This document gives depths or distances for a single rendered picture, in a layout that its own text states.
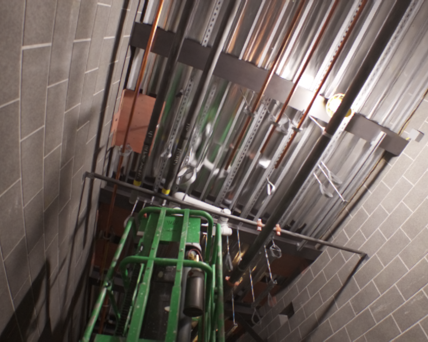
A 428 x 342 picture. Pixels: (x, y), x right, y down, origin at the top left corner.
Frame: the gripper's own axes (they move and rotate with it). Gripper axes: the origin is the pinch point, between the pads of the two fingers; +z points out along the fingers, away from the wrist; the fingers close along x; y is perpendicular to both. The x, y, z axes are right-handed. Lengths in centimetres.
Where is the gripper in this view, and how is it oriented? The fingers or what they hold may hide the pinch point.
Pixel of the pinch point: (203, 229)
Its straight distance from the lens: 265.2
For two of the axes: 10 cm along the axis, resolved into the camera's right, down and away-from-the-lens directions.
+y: 5.2, -5.9, -6.2
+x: 1.8, 7.8, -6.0
